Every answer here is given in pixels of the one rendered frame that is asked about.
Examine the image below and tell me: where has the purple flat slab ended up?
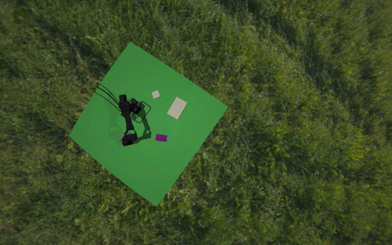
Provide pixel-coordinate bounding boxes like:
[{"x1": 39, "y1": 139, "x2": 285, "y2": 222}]
[{"x1": 155, "y1": 134, "x2": 167, "y2": 142}]

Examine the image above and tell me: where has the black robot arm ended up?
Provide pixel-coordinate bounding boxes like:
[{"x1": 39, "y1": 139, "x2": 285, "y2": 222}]
[{"x1": 118, "y1": 94, "x2": 137, "y2": 146}]

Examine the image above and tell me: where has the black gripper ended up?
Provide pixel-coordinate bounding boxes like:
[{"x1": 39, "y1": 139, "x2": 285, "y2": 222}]
[{"x1": 121, "y1": 98, "x2": 138, "y2": 117}]

